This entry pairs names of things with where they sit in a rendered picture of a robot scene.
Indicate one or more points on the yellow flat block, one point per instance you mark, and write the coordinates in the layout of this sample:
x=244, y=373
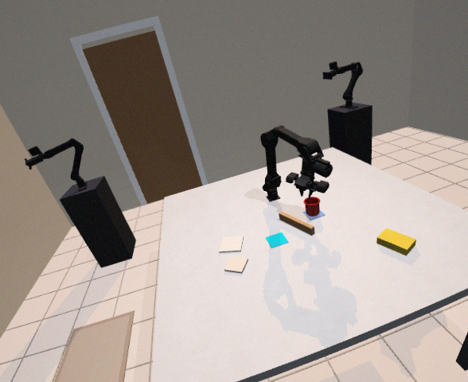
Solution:
x=396, y=241

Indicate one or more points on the red cup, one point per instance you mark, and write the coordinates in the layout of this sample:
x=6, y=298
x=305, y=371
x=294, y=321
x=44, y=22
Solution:
x=312, y=206

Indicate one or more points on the brown rectangular wooden block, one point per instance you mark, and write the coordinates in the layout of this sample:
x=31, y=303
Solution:
x=300, y=225

